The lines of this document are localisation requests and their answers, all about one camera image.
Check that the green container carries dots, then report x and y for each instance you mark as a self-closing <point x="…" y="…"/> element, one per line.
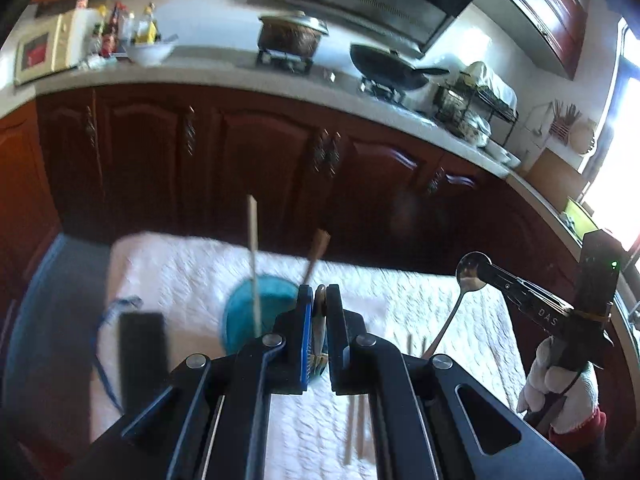
<point x="577" y="219"/>

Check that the chopstick on cloth right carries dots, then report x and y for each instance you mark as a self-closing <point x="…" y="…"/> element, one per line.
<point x="361" y="424"/>

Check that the teal rimmed floral cup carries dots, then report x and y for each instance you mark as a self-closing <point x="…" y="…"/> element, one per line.
<point x="270" y="305"/>

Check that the wooden cutting board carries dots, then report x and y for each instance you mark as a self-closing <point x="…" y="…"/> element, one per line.
<point x="555" y="180"/>

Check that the yellow oil bottle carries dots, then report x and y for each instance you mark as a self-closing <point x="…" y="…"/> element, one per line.
<point x="147" y="31"/>

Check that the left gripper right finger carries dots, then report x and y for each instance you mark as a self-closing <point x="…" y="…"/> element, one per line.
<point x="342" y="327"/>

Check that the light bamboo chopstick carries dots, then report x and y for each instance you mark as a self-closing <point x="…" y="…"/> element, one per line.
<point x="253" y="247"/>

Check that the black wok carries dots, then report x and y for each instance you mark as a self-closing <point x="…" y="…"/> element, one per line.
<point x="390" y="70"/>

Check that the right hand white glove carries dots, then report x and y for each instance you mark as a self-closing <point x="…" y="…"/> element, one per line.
<point x="580" y="422"/>

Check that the brown wooden chopstick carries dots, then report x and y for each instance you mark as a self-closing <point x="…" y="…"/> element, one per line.
<point x="318" y="247"/>

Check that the red sauce bottle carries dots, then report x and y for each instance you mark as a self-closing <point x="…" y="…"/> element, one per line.
<point x="111" y="32"/>

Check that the black dish rack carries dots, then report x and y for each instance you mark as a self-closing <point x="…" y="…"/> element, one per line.
<point x="474" y="99"/>

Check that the metal spoon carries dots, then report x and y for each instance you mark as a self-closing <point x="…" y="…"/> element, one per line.
<point x="468" y="280"/>

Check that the white small bowls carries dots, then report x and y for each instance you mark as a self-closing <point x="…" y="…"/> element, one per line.
<point x="501" y="155"/>

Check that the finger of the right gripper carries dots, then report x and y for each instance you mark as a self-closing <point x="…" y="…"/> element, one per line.
<point x="510" y="273"/>
<point x="548" y="311"/>

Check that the wall chopstick holder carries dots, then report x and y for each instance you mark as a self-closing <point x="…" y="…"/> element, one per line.
<point x="563" y="120"/>

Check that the brown pot with lid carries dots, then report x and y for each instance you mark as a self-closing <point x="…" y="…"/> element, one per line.
<point x="296" y="34"/>

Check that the white bowl on counter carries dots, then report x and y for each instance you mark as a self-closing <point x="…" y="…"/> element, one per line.
<point x="152" y="54"/>

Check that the cream microwave oven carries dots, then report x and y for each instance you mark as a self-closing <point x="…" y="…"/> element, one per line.
<point x="54" y="44"/>

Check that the blue chair seat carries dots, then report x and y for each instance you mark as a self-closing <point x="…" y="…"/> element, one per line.
<point x="46" y="395"/>

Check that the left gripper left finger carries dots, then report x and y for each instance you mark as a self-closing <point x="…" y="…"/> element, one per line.
<point x="224" y="434"/>

